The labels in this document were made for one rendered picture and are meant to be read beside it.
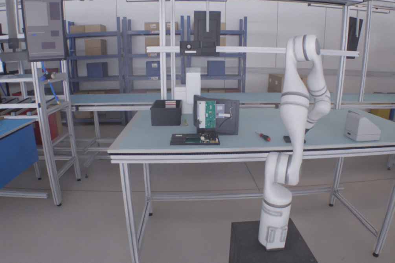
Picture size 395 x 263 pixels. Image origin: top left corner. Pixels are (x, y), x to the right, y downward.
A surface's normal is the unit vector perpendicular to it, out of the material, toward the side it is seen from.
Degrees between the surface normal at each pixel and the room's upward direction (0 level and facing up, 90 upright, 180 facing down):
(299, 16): 90
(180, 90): 90
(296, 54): 115
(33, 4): 101
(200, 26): 98
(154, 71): 90
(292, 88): 55
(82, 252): 0
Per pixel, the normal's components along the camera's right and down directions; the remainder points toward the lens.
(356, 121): -1.00, 0.02
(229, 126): -0.34, 0.23
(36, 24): 0.45, 0.40
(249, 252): 0.00, -0.97
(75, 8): 0.04, 0.25
